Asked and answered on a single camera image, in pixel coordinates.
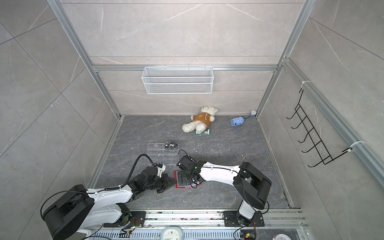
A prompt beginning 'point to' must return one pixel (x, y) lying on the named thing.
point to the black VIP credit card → (172, 145)
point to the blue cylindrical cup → (236, 121)
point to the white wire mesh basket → (177, 80)
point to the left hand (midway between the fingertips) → (177, 179)
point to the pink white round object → (281, 236)
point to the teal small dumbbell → (208, 132)
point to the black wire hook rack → (324, 155)
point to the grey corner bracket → (253, 113)
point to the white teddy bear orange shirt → (201, 121)
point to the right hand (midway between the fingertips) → (186, 177)
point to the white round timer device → (171, 233)
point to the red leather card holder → (176, 177)
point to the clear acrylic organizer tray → (160, 155)
